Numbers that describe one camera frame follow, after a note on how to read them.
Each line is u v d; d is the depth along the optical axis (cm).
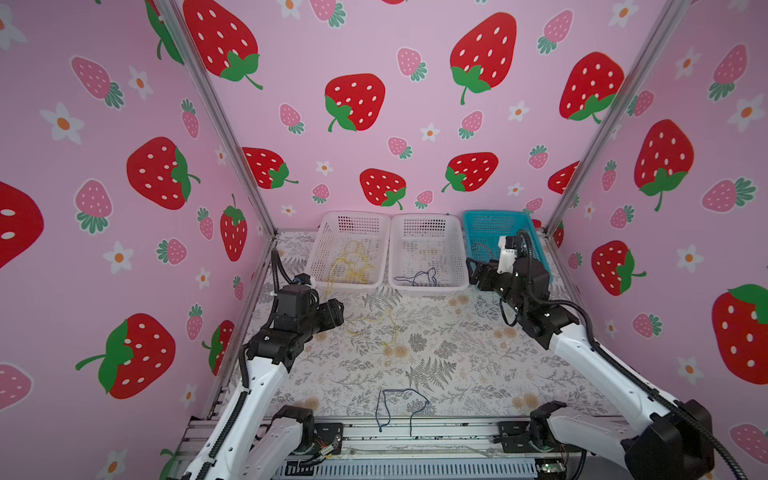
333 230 115
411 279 101
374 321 95
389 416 78
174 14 67
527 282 56
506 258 68
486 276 68
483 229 107
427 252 114
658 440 38
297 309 56
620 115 86
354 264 107
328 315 69
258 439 50
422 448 73
